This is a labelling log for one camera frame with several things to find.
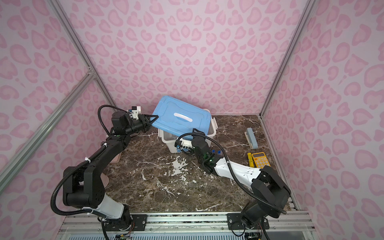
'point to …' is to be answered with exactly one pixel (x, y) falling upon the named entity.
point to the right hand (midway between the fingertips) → (195, 130)
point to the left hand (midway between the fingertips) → (158, 115)
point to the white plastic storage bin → (168, 138)
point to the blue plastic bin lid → (181, 117)
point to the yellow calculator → (260, 160)
